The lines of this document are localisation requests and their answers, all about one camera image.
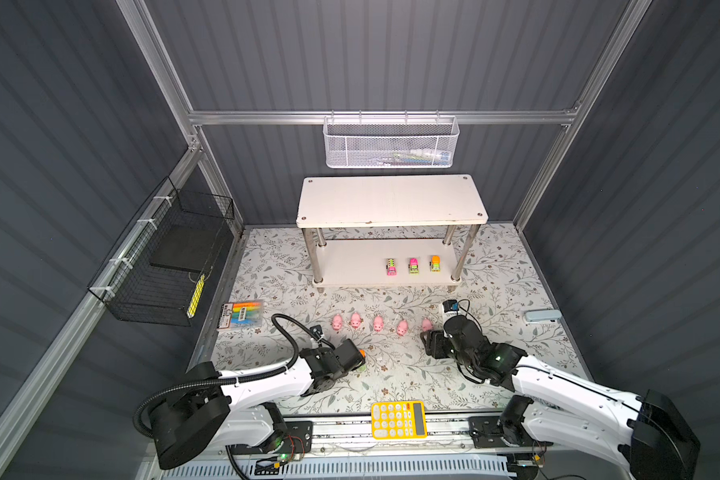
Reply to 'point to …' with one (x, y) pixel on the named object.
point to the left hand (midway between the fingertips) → (336, 364)
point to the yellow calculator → (398, 420)
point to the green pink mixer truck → (414, 268)
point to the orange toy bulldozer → (363, 353)
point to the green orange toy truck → (435, 263)
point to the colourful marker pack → (240, 314)
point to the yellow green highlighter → (196, 296)
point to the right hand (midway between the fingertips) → (432, 336)
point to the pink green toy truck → (391, 268)
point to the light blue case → (542, 314)
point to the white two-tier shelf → (395, 230)
